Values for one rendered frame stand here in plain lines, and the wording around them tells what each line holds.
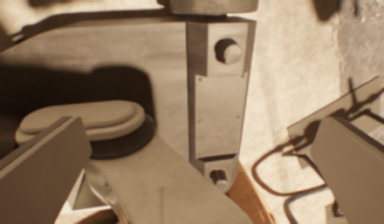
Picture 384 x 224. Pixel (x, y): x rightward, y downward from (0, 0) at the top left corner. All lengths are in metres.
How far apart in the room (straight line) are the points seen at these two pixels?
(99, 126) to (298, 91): 0.70
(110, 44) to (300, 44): 0.59
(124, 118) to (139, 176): 0.10
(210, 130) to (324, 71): 0.51
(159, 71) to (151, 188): 0.26
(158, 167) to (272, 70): 0.55
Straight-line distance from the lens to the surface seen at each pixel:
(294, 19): 0.75
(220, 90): 0.48
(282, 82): 0.79
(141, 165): 0.33
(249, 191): 0.75
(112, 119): 0.35
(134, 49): 0.45
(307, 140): 1.02
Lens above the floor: 0.61
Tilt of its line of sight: 59 degrees down
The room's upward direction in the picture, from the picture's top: 161 degrees clockwise
